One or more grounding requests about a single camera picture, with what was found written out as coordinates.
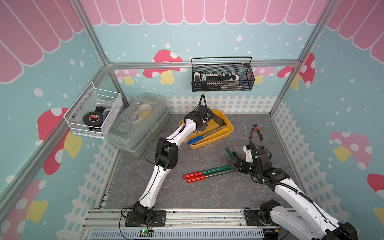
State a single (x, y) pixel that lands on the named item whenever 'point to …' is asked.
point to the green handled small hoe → (212, 171)
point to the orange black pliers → (255, 127)
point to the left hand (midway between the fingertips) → (199, 125)
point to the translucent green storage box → (141, 121)
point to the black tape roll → (93, 118)
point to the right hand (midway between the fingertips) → (234, 163)
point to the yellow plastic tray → (216, 135)
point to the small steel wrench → (246, 137)
